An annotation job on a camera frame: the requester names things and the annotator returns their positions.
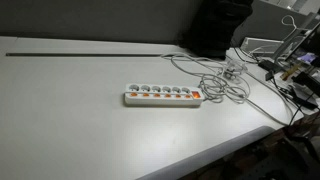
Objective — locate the black power adapter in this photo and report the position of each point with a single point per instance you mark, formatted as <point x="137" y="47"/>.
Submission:
<point x="308" y="81"/>

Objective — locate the white flat box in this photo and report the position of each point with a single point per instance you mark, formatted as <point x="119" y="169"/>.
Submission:
<point x="261" y="45"/>

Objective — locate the black bulky bag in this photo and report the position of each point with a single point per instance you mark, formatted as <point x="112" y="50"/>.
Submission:
<point x="216" y="26"/>

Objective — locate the yellow flat strip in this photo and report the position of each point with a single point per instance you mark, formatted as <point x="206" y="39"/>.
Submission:
<point x="290" y="71"/>

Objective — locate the clear plastic holder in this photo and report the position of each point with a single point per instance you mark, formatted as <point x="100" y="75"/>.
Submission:
<point x="235" y="70"/>

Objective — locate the black small box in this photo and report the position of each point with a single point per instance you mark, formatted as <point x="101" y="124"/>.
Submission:
<point x="268" y="65"/>

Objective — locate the white power strip orange switches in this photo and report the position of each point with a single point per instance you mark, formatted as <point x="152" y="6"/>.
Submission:
<point x="160" y="100"/>

